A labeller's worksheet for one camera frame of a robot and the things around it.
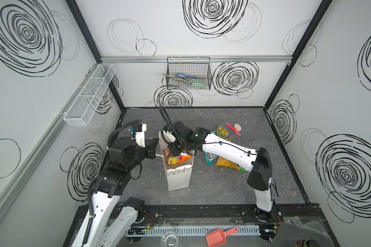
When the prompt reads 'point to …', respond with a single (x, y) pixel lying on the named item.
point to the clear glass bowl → (170, 239)
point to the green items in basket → (198, 83)
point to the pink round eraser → (237, 127)
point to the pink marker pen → (234, 129)
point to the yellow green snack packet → (221, 132)
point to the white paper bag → (179, 177)
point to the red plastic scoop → (218, 237)
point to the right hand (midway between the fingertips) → (169, 149)
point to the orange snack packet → (182, 158)
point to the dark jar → (306, 243)
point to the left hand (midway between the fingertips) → (158, 139)
